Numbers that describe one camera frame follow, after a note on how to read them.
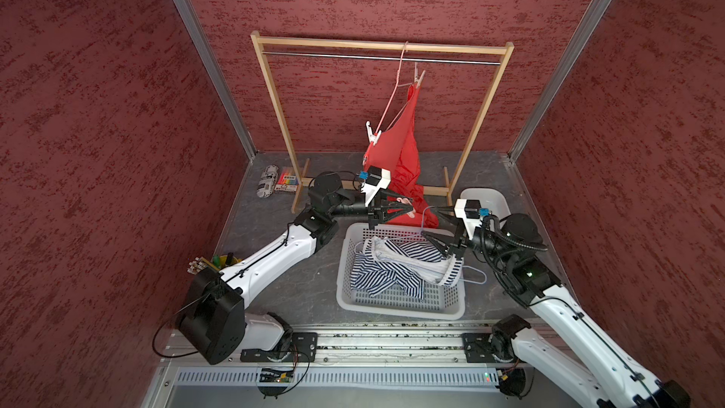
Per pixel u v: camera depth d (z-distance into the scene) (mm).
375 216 591
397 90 1025
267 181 1071
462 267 757
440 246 623
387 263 829
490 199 1037
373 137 644
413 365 727
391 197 622
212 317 406
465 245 581
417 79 831
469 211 549
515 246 421
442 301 824
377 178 549
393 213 628
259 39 642
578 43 856
